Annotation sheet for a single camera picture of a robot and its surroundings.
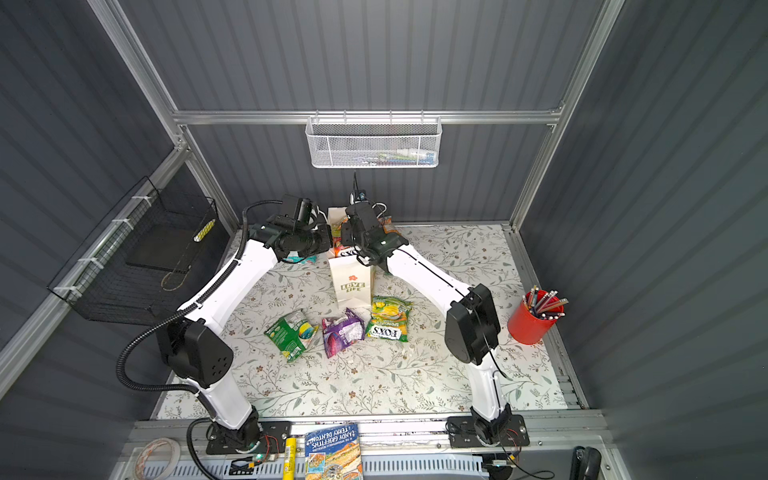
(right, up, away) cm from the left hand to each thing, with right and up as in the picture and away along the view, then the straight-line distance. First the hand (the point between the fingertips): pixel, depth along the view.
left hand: (335, 240), depth 84 cm
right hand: (+4, +4, +2) cm, 6 cm away
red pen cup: (+55, -21, -4) cm, 59 cm away
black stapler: (+59, -50, -18) cm, 80 cm away
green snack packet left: (-13, -28, +3) cm, 31 cm away
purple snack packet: (+1, -27, +3) cm, 27 cm away
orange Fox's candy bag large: (+2, +3, -7) cm, 7 cm away
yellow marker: (-8, -53, -15) cm, 56 cm away
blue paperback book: (+2, -51, -14) cm, 53 cm away
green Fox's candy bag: (+15, -24, +8) cm, 30 cm away
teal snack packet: (-5, -5, -11) cm, 13 cm away
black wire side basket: (-43, -6, -12) cm, 45 cm away
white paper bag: (+5, -11, +1) cm, 12 cm away
